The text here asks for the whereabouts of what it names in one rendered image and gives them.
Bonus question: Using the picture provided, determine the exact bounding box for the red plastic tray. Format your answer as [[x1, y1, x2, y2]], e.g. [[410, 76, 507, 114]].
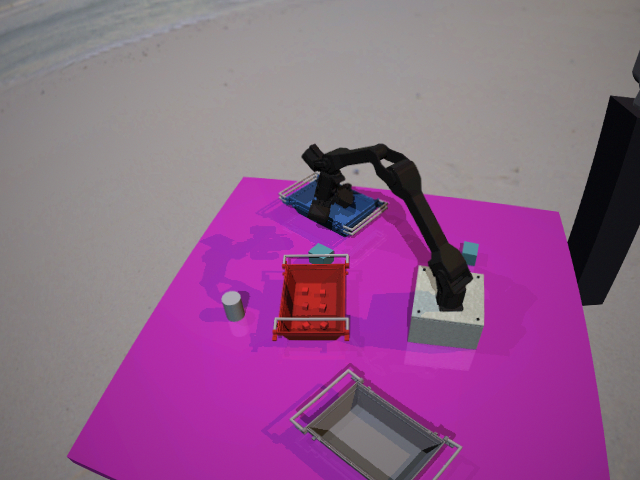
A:
[[272, 260, 349, 341]]

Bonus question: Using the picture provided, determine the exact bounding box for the teal cube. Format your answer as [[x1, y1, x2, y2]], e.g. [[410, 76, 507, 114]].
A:
[[462, 241, 479, 266], [308, 243, 334, 264]]

